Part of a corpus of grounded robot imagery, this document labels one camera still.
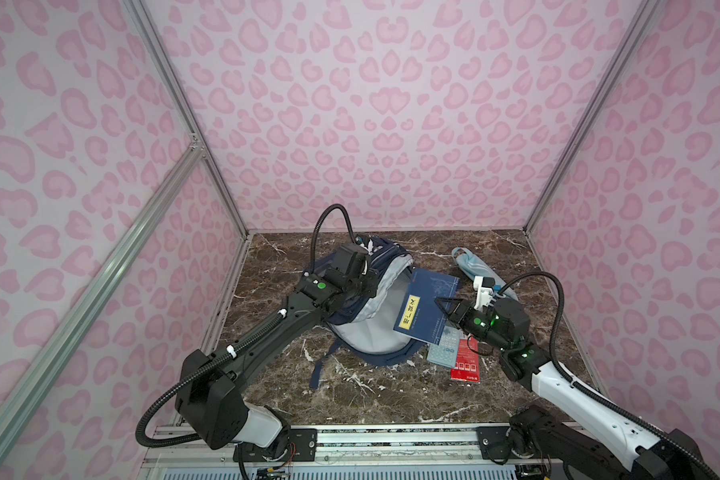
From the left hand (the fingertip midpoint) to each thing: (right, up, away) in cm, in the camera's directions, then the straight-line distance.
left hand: (375, 269), depth 79 cm
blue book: (+12, -12, -1) cm, 17 cm away
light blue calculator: (+21, -24, +7) cm, 33 cm away
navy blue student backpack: (+1, -19, +13) cm, 23 cm away
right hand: (+15, -8, -4) cm, 17 cm away
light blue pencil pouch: (+35, 0, +25) cm, 43 cm away
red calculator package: (+27, -27, +7) cm, 38 cm away
